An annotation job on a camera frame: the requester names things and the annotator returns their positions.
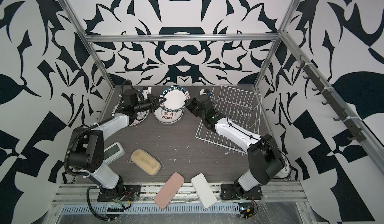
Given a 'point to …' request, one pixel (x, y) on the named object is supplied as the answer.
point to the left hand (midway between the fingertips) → (167, 96)
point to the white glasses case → (204, 191)
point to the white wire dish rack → (242, 108)
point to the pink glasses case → (169, 190)
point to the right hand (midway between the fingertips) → (183, 99)
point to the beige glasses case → (145, 161)
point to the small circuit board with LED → (246, 210)
